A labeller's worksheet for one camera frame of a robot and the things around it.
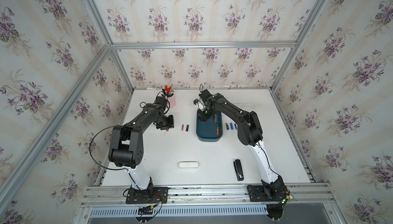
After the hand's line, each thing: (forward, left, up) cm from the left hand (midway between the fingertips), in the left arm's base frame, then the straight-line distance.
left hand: (173, 126), depth 92 cm
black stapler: (-25, -37, -3) cm, 44 cm away
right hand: (+10, -20, -4) cm, 23 cm away
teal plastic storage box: (-2, -21, -3) cm, 21 cm away
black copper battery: (+3, -35, -5) cm, 35 cm away
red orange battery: (+3, -6, -6) cm, 9 cm away
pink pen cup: (+19, +2, +2) cm, 19 cm away
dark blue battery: (+3, -9, -6) cm, 11 cm away
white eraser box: (-22, -10, -3) cm, 24 cm away
